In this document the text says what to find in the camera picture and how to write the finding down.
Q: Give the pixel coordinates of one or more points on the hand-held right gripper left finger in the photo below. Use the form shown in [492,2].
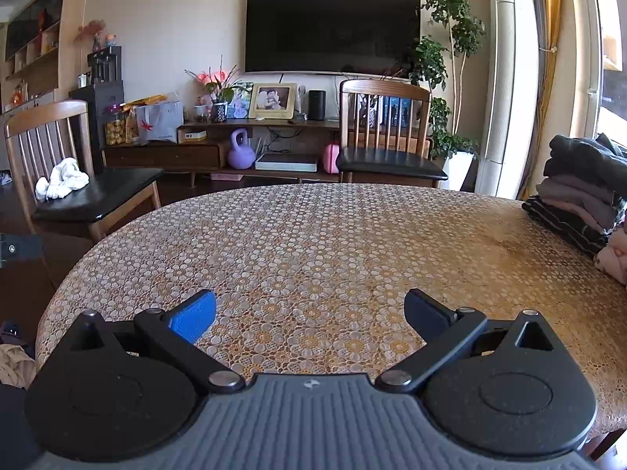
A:
[193,318]

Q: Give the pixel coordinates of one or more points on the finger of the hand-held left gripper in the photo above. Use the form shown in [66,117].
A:
[19,249]

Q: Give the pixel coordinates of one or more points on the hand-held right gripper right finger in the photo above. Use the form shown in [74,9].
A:
[426,313]

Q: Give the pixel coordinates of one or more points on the stack of dark folded clothes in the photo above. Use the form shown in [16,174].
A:
[578,191]

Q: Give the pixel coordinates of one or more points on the pink folded clothes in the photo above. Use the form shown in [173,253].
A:
[615,257]

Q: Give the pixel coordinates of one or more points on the crumpled white cloth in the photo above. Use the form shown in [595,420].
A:
[63,178]

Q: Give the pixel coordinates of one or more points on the wooden chair with black seat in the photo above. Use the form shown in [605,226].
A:
[392,164]
[98,191]

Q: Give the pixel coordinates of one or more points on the beige cloth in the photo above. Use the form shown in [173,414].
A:
[17,364]

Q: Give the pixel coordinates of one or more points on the white planter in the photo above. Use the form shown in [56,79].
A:
[458,171]

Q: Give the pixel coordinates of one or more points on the pink flat pad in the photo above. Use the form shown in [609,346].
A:
[230,177]

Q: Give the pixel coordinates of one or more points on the jar of gold chocolates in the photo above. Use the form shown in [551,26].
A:
[115,129]

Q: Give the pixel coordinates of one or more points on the wooden television stand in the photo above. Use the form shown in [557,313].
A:
[166,156]

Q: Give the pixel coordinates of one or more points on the black water dispenser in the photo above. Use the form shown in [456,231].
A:
[100,103]

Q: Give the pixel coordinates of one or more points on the pink box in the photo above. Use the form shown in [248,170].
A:
[331,159]

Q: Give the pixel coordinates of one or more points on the white flat box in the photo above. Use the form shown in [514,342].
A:
[286,162]

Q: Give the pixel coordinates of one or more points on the small cardboard box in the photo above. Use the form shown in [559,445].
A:
[192,135]

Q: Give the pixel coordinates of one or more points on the white gift bag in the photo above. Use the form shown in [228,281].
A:
[159,122]

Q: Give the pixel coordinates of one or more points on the blue picture box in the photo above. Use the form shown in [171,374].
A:
[396,110]

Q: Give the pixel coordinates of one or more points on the wooden shelving unit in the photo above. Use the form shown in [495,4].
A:
[44,34]

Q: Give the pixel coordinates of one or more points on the colourful picture card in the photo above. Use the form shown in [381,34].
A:
[240,103]

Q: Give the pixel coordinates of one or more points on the pink flower plant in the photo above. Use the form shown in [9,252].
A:
[218,85]

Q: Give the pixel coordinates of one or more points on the black cylinder speaker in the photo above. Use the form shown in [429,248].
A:
[317,105]

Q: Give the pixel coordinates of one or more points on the white standing air conditioner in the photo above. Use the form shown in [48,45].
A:
[509,83]

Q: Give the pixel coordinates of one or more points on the black flat television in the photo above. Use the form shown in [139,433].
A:
[333,29]

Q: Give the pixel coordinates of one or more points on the tall green potted plant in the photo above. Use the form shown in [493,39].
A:
[450,14]

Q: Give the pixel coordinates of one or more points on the golden curtain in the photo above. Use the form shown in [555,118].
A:
[551,34]

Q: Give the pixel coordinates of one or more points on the cream photo frame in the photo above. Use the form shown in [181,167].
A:
[273,100]

